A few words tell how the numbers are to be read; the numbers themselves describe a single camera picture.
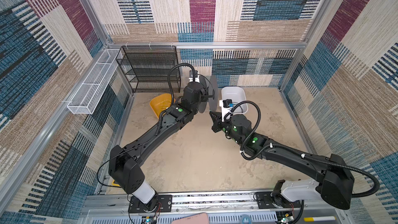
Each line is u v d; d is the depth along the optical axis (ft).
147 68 3.55
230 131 2.05
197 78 2.12
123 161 1.41
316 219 2.26
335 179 1.32
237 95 3.78
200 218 2.28
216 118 2.21
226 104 2.03
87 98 3.01
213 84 3.91
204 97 2.25
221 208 2.39
